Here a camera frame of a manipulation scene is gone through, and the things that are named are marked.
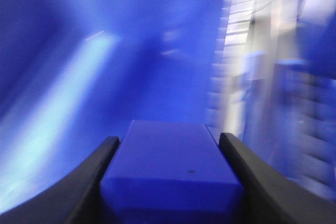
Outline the blue plastic bin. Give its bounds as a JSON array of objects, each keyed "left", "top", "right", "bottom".
[
  {"left": 272, "top": 0, "right": 336, "bottom": 198},
  {"left": 0, "top": 0, "right": 228, "bottom": 217}
]

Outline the small blue plastic box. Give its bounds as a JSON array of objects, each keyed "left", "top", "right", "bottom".
[{"left": 100, "top": 119, "right": 245, "bottom": 224}]

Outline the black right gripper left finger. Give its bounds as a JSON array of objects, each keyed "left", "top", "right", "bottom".
[{"left": 0, "top": 136, "right": 120, "bottom": 224}]

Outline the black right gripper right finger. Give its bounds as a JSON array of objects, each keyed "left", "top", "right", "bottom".
[{"left": 219, "top": 132, "right": 336, "bottom": 224}]

